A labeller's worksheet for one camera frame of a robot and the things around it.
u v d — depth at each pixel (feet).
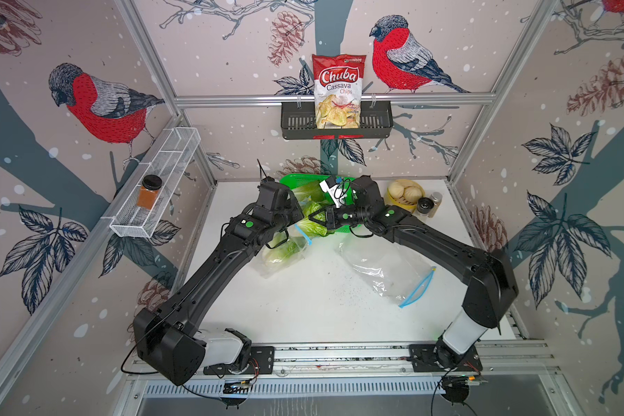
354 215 2.18
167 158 2.81
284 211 2.04
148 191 2.16
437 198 3.33
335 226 2.20
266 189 1.82
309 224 2.45
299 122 3.10
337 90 2.80
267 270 2.91
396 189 3.51
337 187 2.30
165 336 1.23
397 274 2.96
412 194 3.52
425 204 3.20
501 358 2.47
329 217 2.20
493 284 1.47
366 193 1.97
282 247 2.79
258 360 2.39
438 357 2.16
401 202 3.59
